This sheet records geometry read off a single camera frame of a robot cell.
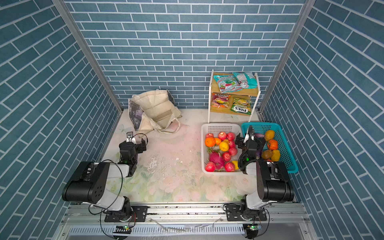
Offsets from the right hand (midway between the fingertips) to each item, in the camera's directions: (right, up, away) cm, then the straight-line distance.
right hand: (248, 133), depth 91 cm
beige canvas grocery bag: (-64, +16, +20) cm, 69 cm away
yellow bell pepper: (+17, -14, 0) cm, 22 cm away
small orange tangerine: (-18, -5, +5) cm, 19 cm away
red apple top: (-15, -2, +8) cm, 17 cm away
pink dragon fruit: (-19, -15, -7) cm, 25 cm away
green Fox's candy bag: (-1, +18, +8) cm, 20 cm away
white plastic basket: (-19, +3, +10) cm, 21 cm away
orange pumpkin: (+17, -7, +3) cm, 18 cm away
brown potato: (+10, -12, -3) cm, 16 cm away
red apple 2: (-24, -17, -12) cm, 32 cm away
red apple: (-14, -14, -2) cm, 20 cm away
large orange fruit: (-23, -5, +1) cm, 24 cm away
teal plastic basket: (+21, -13, -4) cm, 26 cm away
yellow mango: (+17, -2, +8) cm, 19 cm away
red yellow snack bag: (-16, +22, +10) cm, 29 cm away
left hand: (-71, -4, +1) cm, 71 cm away
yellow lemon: (-9, -18, -6) cm, 20 cm away
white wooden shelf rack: (-11, +23, -8) cm, 27 cm away
